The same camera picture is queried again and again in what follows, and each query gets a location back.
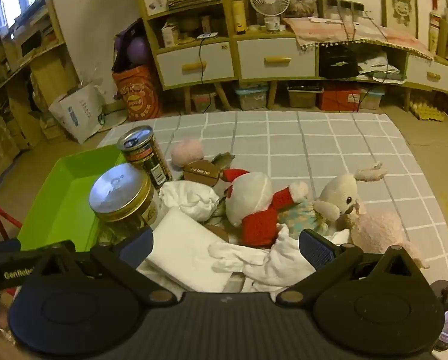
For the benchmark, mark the white rabbit plush doll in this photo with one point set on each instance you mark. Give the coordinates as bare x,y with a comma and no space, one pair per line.
340,195

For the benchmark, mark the grey checked blanket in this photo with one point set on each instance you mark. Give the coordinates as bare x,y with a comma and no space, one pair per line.
302,146

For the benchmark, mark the egg cartons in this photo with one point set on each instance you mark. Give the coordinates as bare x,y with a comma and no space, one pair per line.
428,111

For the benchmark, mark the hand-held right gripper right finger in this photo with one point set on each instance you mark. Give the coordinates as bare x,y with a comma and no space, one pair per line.
316,249

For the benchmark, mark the purple ball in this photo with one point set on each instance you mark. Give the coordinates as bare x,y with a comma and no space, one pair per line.
138,50

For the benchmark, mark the tall metal can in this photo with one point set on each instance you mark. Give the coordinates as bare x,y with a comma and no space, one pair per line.
145,157

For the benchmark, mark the white folded towel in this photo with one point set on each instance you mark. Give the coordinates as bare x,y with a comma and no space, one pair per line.
186,247

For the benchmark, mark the small clear storage box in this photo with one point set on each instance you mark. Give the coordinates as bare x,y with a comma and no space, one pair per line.
370,101

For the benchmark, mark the glass jar with gold lid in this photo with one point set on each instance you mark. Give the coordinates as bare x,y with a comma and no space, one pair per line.
121,195

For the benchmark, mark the pink plush toy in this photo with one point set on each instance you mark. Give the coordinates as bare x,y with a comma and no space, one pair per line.
377,232

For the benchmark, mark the white cloth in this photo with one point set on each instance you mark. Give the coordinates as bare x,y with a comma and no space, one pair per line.
188,198

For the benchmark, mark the white rabbit plush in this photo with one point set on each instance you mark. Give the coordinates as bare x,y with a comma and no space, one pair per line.
269,258

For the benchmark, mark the white cardboard box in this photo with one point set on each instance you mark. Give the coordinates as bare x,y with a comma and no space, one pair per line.
154,0

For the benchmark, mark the pink tablecloth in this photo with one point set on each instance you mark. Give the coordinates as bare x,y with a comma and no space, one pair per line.
359,32

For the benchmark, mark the low wooden cabinet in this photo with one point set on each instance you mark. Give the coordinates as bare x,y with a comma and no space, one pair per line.
359,80

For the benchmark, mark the framed cartoon girl picture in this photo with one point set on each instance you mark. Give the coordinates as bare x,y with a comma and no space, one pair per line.
399,7

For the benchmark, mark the red cardboard box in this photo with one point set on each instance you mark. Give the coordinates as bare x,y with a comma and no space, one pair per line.
338,101

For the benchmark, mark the brown round plush pad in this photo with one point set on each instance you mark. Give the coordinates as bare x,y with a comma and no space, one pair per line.
201,173

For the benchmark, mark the green plastic tray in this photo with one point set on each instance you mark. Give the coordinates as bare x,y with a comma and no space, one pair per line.
63,198

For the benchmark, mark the grey plush toy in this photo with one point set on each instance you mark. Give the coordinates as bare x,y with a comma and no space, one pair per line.
223,159

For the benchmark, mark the wooden wall shelf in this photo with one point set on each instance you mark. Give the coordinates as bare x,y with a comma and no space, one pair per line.
33,67

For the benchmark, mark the white paper bag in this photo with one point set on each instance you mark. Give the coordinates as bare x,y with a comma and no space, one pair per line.
77,114

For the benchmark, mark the tall wooden shelf unit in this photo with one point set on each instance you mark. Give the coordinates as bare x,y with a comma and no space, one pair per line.
224,18

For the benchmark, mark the yellow bottle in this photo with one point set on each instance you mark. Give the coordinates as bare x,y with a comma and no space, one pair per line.
239,17

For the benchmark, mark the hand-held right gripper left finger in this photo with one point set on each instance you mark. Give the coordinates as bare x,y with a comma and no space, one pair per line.
138,246

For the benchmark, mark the white and red plush doll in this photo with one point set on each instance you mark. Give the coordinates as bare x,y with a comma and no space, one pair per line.
250,198

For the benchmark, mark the clear storage box blue lid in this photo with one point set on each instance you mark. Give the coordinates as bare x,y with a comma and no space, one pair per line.
251,97

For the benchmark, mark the clear storage box dark lid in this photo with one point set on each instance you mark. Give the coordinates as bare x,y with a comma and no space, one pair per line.
304,97

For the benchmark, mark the orange printed bag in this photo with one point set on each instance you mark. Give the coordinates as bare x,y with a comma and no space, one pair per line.
137,95

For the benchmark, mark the pink pompom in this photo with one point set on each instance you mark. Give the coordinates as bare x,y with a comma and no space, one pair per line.
186,152

